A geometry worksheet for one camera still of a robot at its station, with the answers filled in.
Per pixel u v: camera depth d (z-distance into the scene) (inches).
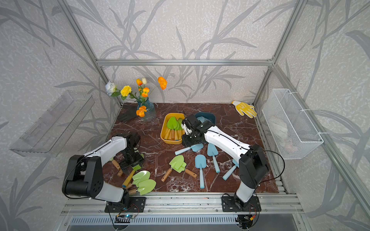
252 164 17.3
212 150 36.9
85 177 17.1
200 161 35.0
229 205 28.6
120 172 32.4
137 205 28.6
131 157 27.7
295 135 23.1
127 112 45.4
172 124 41.5
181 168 33.4
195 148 37.1
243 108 46.6
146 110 32.3
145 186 31.3
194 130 24.9
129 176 32.0
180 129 41.2
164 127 40.0
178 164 34.1
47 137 25.4
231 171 33.1
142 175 32.5
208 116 41.1
